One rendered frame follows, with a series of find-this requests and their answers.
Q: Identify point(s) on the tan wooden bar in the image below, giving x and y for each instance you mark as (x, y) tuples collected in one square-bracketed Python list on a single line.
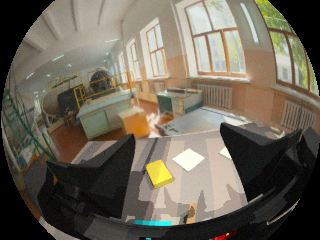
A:
[(191, 213)]

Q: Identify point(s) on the yellow block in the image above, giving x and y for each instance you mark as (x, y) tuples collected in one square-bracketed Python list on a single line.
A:
[(158, 173)]

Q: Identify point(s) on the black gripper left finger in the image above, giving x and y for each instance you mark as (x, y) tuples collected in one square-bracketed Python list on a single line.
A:
[(103, 178)]

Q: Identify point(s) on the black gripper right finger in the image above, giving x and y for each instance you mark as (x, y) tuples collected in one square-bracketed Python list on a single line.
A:
[(255, 157)]

